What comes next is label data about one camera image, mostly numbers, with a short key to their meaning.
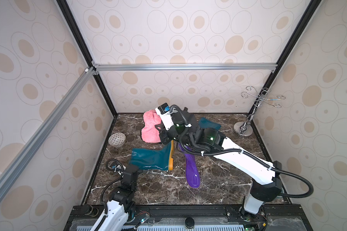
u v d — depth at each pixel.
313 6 0.68
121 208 0.55
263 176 0.42
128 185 0.61
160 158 0.88
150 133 0.62
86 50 0.83
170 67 1.70
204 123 1.13
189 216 0.75
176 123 0.43
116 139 1.02
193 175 0.82
